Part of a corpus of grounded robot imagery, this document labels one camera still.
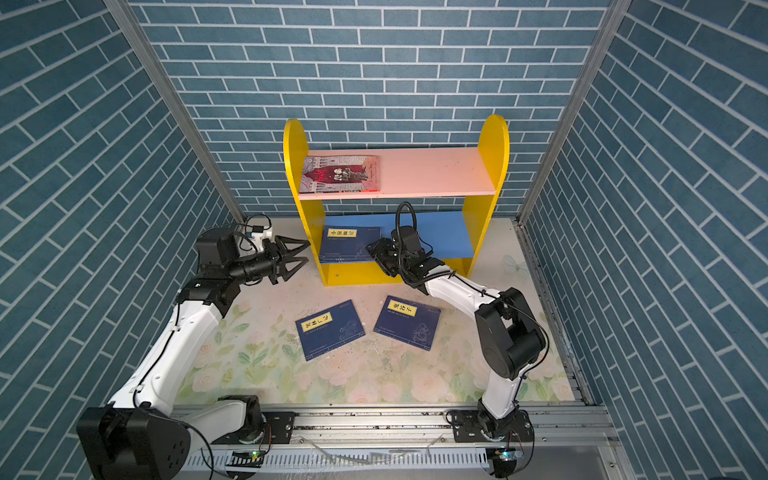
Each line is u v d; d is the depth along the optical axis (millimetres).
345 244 929
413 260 693
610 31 737
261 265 650
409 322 917
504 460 716
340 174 741
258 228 707
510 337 476
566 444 757
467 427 736
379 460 706
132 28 721
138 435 372
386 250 787
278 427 738
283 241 667
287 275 707
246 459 722
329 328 905
